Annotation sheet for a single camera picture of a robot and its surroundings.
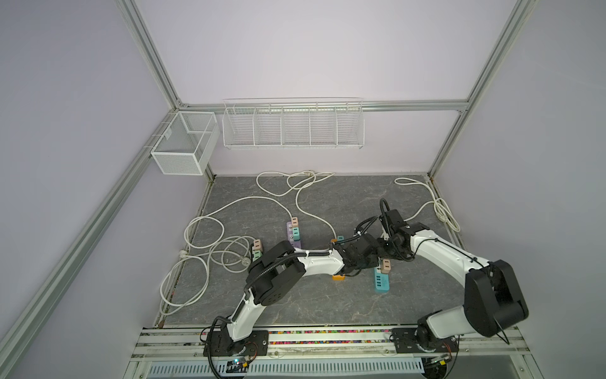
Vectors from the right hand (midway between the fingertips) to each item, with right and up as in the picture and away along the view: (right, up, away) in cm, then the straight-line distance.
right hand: (384, 253), depth 89 cm
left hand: (-2, -4, -2) cm, 5 cm away
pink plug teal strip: (-1, -3, -6) cm, 7 cm away
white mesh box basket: (-82, +45, +14) cm, 95 cm away
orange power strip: (-18, -9, -2) cm, 20 cm away
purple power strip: (-34, +3, +4) cm, 34 cm away
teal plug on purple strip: (-34, +7, +3) cm, 35 cm away
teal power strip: (-2, -9, -5) cm, 11 cm away
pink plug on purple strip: (-35, +11, +6) cm, 37 cm away
